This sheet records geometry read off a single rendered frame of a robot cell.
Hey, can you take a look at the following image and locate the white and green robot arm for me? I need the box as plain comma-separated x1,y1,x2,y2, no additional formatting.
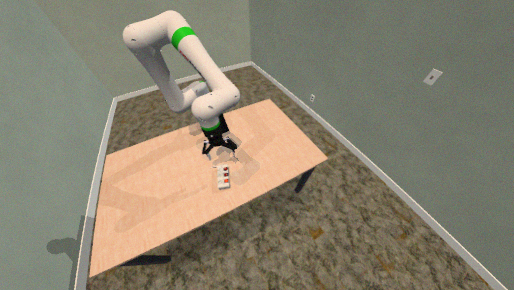
123,11,240,138

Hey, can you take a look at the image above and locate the white power strip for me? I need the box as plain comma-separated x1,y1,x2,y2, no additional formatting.
211,163,230,190

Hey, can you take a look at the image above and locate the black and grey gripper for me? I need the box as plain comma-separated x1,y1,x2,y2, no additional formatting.
202,133,237,161

